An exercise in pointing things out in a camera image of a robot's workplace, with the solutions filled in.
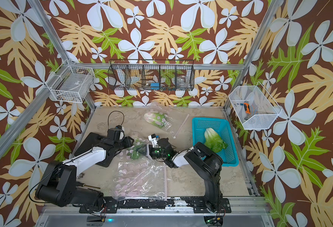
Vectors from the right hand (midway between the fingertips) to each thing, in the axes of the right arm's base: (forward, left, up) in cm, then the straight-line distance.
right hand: (137, 152), depth 83 cm
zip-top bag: (-13, -2, -10) cm, 17 cm away
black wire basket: (+49, -7, +21) cm, 54 cm away
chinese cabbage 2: (-2, 0, +2) cm, 3 cm away
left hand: (+11, +5, -3) cm, 12 cm away
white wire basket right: (+21, -71, +15) cm, 76 cm away
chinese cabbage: (+9, -48, -3) cm, 49 cm away
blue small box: (+38, -10, +19) cm, 44 cm away
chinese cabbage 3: (+28, -10, -2) cm, 30 cm away
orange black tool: (+21, -66, +15) cm, 71 cm away
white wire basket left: (+34, +41, +25) cm, 59 cm away
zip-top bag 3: (+29, -19, -4) cm, 35 cm away
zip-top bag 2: (+9, +2, -2) cm, 9 cm away
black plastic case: (+11, +33, -5) cm, 35 cm away
